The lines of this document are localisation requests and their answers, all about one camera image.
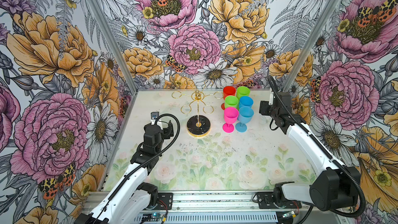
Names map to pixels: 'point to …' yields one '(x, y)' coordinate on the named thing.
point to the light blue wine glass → (245, 115)
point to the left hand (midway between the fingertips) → (162, 126)
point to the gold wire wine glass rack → (198, 125)
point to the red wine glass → (228, 90)
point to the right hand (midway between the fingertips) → (266, 107)
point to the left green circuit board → (156, 215)
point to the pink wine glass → (230, 117)
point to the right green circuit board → (288, 214)
